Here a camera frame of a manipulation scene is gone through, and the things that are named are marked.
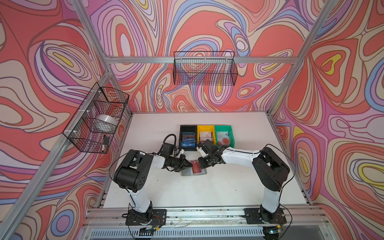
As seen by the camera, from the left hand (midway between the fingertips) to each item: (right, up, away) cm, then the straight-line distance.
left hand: (193, 164), depth 89 cm
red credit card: (+2, -2, 0) cm, 3 cm away
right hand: (+5, -2, +2) cm, 6 cm away
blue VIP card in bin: (-3, +14, +12) cm, 19 cm away
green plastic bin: (+22, +22, +17) cm, 35 cm away
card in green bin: (+21, +15, +13) cm, 29 cm away
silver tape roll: (-42, +26, -19) cm, 53 cm away
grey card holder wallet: (-2, -4, -1) cm, 5 cm away
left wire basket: (-51, +23, -15) cm, 58 cm away
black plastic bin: (-4, +22, +11) cm, 25 cm away
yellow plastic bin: (+9, +19, +15) cm, 26 cm away
